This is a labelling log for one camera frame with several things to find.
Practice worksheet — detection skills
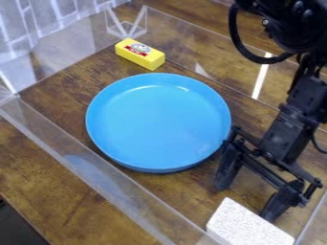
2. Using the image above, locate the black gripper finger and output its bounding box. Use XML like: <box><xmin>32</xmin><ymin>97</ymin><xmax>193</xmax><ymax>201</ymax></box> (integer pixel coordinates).
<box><xmin>214</xmin><ymin>145</ymin><xmax>243</xmax><ymax>191</ymax></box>
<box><xmin>259</xmin><ymin>180</ymin><xmax>304</xmax><ymax>222</ymax></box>

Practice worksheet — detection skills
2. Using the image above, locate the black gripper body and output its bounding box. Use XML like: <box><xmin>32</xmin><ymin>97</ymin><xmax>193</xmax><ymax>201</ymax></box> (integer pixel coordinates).
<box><xmin>222</xmin><ymin>104</ymin><xmax>321</xmax><ymax>206</ymax></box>

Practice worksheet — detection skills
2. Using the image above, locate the white speckled foam block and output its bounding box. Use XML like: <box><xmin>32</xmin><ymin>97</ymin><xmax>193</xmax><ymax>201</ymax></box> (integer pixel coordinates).
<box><xmin>205</xmin><ymin>197</ymin><xmax>295</xmax><ymax>245</ymax></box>

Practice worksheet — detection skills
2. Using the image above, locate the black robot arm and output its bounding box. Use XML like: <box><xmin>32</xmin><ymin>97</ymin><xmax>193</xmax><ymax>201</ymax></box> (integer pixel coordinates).
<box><xmin>214</xmin><ymin>0</ymin><xmax>327</xmax><ymax>222</ymax></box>

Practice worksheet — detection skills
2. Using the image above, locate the blue round tray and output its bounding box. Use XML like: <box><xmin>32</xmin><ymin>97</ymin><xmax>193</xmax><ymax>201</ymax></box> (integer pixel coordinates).
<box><xmin>85</xmin><ymin>73</ymin><xmax>231</xmax><ymax>173</ymax></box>

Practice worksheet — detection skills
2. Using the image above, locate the yellow rectangular block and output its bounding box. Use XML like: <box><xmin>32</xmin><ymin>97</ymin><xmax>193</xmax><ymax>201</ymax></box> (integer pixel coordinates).
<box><xmin>114</xmin><ymin>38</ymin><xmax>165</xmax><ymax>71</ymax></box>

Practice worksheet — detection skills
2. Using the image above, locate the clear acrylic enclosure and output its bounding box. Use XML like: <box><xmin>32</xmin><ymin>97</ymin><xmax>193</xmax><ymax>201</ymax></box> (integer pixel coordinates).
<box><xmin>0</xmin><ymin>0</ymin><xmax>327</xmax><ymax>245</ymax></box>

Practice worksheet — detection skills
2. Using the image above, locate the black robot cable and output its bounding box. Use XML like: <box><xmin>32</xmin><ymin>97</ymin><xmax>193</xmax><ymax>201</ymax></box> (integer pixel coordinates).
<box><xmin>226</xmin><ymin>3</ymin><xmax>327</xmax><ymax>155</ymax></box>

